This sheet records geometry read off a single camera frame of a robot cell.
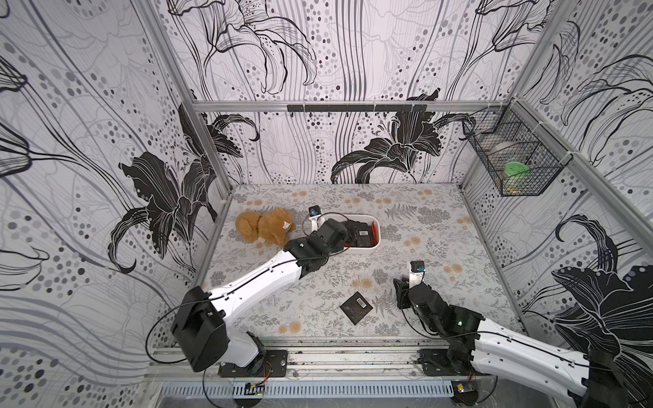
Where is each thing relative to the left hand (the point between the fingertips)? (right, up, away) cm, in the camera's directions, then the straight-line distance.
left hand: (334, 240), depth 82 cm
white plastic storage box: (+13, +7, +24) cm, 29 cm away
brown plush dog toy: (-23, +4, +11) cm, 25 cm away
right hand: (+21, -13, 0) cm, 25 cm away
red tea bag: (+16, +1, +14) cm, 21 cm away
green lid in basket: (+58, +23, -3) cm, 62 cm away
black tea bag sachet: (+10, +1, +14) cm, 17 cm away
